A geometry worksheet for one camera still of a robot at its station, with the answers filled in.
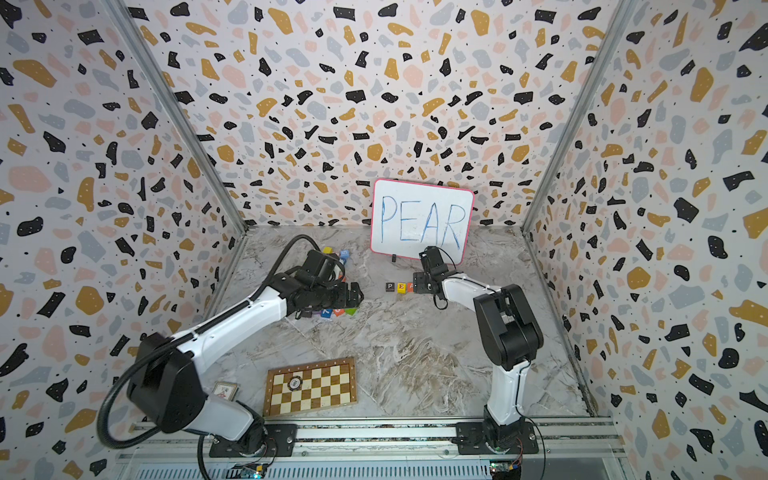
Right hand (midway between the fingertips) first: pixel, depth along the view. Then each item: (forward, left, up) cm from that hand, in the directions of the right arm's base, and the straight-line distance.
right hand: (429, 280), depth 101 cm
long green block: (-11, +26, -3) cm, 28 cm away
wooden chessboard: (-35, +33, -1) cm, 48 cm away
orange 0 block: (-11, +30, -3) cm, 32 cm away
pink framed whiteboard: (+19, +7, +11) cm, 23 cm away
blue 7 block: (-12, +33, -3) cm, 36 cm away
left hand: (-14, +22, +11) cm, 28 cm away
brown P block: (-1, +13, -3) cm, 14 cm away
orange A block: (-1, +6, -3) cm, 7 cm away
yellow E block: (-1, +9, -3) cm, 10 cm away
